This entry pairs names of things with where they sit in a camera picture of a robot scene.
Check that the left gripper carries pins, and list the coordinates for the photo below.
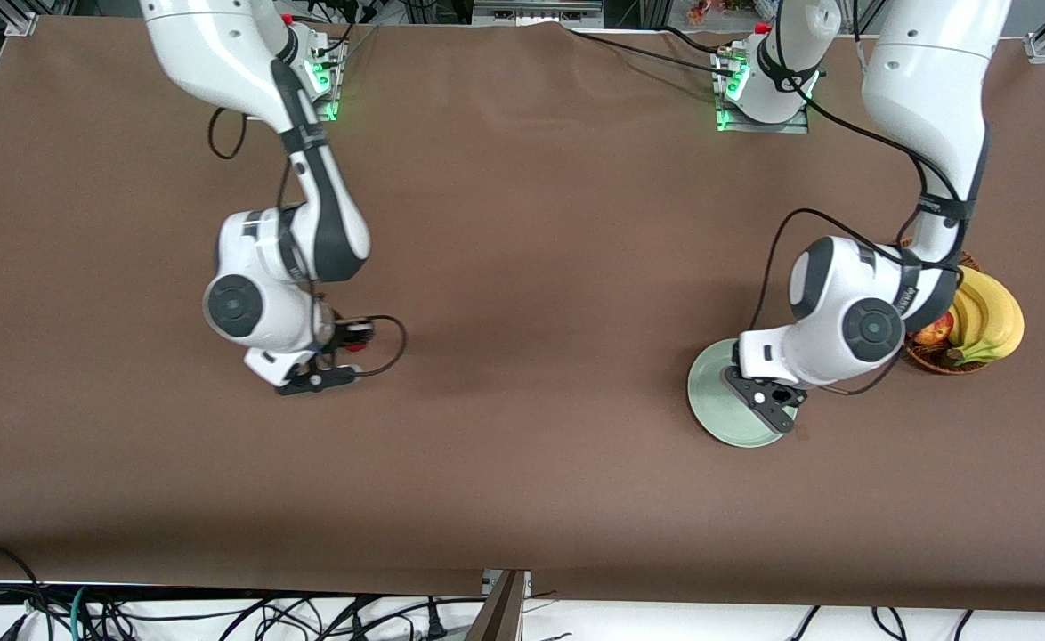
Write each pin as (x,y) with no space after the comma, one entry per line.
(735,352)

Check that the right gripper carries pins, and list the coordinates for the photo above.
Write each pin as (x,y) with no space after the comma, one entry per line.
(342,333)

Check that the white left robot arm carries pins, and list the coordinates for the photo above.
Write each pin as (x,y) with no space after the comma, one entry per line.
(923,89)

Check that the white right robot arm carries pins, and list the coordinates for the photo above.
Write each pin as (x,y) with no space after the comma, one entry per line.
(220,44)

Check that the light green round plate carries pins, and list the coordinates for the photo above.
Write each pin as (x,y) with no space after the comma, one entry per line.
(718,418)

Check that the brown wicker basket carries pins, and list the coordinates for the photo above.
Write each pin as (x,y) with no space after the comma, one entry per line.
(932,363)

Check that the red apple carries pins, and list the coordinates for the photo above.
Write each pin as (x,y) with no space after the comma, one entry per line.
(936,334)

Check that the yellow banana bunch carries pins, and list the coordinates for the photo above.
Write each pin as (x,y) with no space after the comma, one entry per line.
(994,312)

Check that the table support beam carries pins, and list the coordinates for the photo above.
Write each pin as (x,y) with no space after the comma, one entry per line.
(500,614)

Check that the small orange object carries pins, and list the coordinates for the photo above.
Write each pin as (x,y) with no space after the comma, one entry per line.
(700,11)

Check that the grey metal rail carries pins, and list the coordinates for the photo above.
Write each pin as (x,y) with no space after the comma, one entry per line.
(536,12)

